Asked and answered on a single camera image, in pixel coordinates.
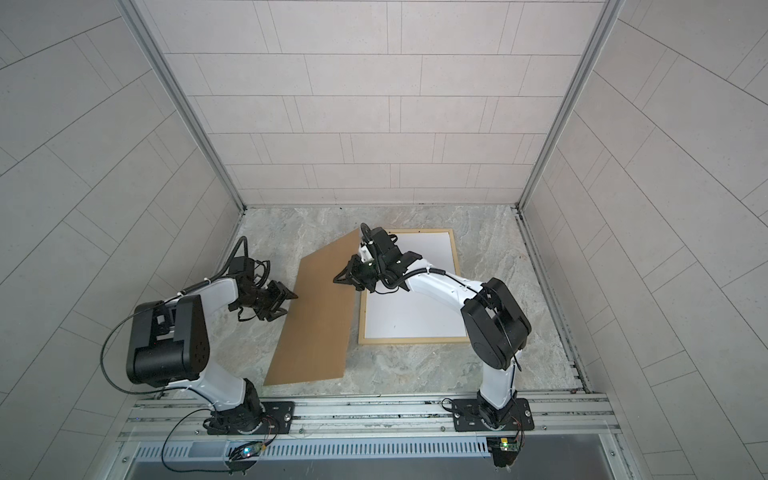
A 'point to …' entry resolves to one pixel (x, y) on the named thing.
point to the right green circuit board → (505, 446)
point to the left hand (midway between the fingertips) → (301, 294)
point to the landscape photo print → (416, 313)
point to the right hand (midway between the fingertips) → (334, 283)
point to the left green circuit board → (246, 451)
